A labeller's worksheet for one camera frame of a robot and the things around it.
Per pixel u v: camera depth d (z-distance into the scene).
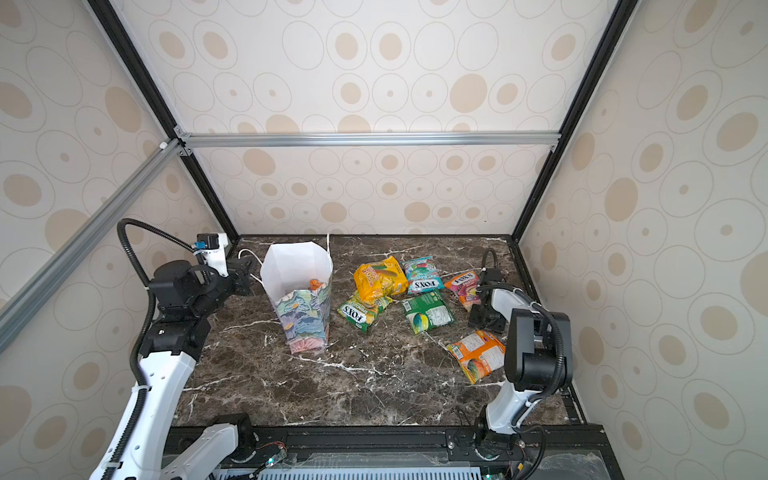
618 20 0.69
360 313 0.95
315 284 0.95
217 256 0.60
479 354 0.87
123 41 0.71
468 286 1.01
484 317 0.81
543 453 0.70
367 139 0.88
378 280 0.98
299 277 0.95
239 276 0.61
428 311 0.95
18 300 0.52
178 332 0.49
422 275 1.05
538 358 0.48
